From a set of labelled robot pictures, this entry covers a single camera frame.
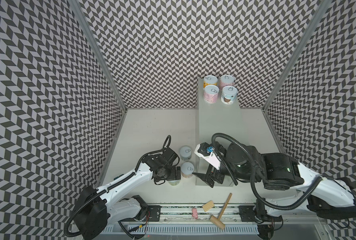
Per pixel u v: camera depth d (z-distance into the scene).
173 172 0.72
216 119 1.23
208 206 0.77
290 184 0.34
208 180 0.43
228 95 0.71
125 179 0.47
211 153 0.41
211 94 0.72
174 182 0.80
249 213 0.74
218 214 0.76
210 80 0.77
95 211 0.38
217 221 0.71
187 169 0.83
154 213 0.74
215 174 0.43
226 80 0.77
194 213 0.73
